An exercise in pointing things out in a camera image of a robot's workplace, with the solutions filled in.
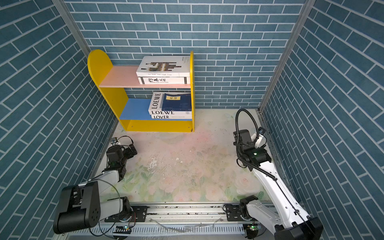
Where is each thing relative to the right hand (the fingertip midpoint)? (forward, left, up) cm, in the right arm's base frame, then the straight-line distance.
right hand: (248, 142), depth 76 cm
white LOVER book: (+18, +45, -4) cm, 48 cm away
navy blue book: (+25, +42, +2) cm, 49 cm away
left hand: (0, +71, -12) cm, 72 cm away
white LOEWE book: (+23, +55, +1) cm, 59 cm away
